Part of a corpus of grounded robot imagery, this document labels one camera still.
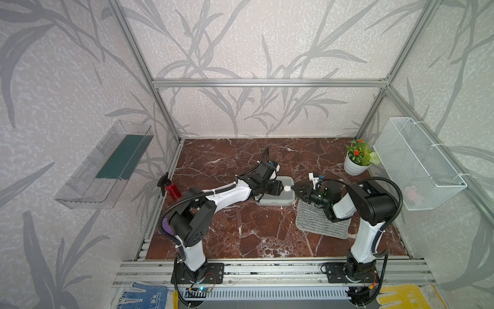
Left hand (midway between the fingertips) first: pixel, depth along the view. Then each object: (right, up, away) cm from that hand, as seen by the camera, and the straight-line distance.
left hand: (278, 190), depth 90 cm
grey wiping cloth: (+15, -13, -1) cm, 20 cm away
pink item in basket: (+51, +1, -16) cm, 53 cm away
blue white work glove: (-47, -34, -21) cm, 62 cm away
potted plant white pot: (+40, +15, +4) cm, 43 cm away
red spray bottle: (-51, +4, -5) cm, 52 cm away
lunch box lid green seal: (+5, +3, +7) cm, 9 cm away
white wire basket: (+45, +10, -27) cm, 53 cm away
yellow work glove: (+45, -34, -21) cm, 61 cm away
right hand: (+6, 0, +1) cm, 6 cm away
